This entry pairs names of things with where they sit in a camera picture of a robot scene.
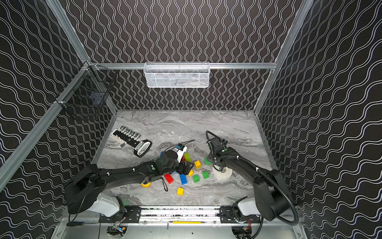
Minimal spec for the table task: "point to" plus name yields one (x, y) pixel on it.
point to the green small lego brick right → (205, 175)
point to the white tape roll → (220, 175)
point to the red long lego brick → (169, 179)
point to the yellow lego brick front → (180, 191)
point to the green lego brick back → (206, 162)
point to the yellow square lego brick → (197, 164)
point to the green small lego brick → (196, 178)
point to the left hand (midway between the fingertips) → (192, 165)
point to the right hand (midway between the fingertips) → (213, 158)
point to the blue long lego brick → (183, 179)
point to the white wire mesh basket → (176, 74)
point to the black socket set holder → (124, 136)
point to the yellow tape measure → (145, 185)
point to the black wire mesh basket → (90, 85)
